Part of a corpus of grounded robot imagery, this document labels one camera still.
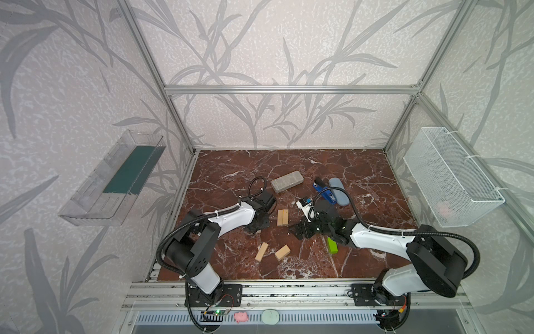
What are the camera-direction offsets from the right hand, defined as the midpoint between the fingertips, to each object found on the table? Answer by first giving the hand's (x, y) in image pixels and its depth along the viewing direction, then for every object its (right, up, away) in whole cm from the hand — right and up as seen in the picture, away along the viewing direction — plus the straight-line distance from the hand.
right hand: (295, 217), depth 86 cm
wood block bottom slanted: (-14, -14, -1) cm, 20 cm away
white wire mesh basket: (+48, +15, -23) cm, 55 cm away
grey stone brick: (-3, +14, +17) cm, 22 cm away
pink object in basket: (+52, +5, -13) cm, 54 cm away
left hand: (-13, -2, +6) cm, 15 cm away
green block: (+15, -11, -3) cm, 19 cm away
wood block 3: (-5, -13, -3) cm, 15 cm away
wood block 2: (-4, -2, +8) cm, 9 cm away
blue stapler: (+16, +8, +12) cm, 21 cm away
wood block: (-7, -2, +7) cm, 10 cm away
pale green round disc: (-10, -29, -18) cm, 35 cm away
